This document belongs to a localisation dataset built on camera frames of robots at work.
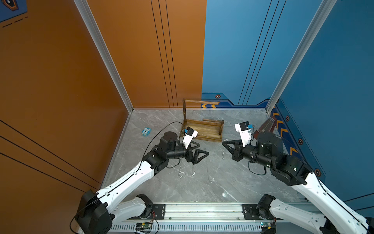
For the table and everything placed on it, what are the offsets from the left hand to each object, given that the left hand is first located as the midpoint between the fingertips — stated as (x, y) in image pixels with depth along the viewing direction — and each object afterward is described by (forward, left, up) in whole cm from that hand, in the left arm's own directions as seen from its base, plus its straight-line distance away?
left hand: (203, 148), depth 70 cm
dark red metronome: (+23, -43, -11) cm, 50 cm away
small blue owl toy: (+27, +39, -24) cm, 53 cm away
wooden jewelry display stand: (+30, -6, -25) cm, 39 cm away
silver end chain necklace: (-5, +12, -24) cm, 28 cm away
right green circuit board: (-28, -32, -27) cm, 50 cm away
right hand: (-2, -8, +8) cm, 12 cm away
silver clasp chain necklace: (-3, +4, -25) cm, 25 cm away
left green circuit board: (-29, +29, -26) cm, 48 cm away
